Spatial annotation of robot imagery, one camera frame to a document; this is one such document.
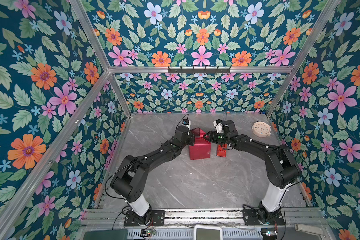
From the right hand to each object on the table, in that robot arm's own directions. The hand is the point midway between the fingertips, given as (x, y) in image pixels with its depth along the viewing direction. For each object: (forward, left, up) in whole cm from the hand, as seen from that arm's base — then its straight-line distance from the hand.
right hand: (206, 136), depth 93 cm
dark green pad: (-50, +45, -9) cm, 67 cm away
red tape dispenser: (-5, -10, -11) cm, 16 cm away
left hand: (0, +7, +6) cm, 10 cm away
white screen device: (-49, +2, -6) cm, 50 cm away
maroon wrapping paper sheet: (-8, +3, -3) cm, 9 cm away
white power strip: (-48, -45, -8) cm, 66 cm away
